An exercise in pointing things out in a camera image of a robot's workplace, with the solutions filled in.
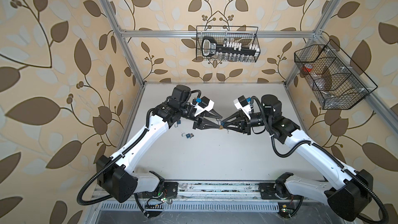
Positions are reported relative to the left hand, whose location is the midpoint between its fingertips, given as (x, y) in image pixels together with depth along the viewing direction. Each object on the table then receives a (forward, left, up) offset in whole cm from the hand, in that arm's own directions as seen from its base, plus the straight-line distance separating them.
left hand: (220, 121), depth 61 cm
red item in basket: (+39, -51, -3) cm, 64 cm away
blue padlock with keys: (+10, +17, -34) cm, 39 cm away
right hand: (0, -2, -3) cm, 3 cm away
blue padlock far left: (+18, +24, -34) cm, 45 cm away
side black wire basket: (+22, -56, +1) cm, 61 cm away
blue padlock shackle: (-1, 0, -1) cm, 2 cm away
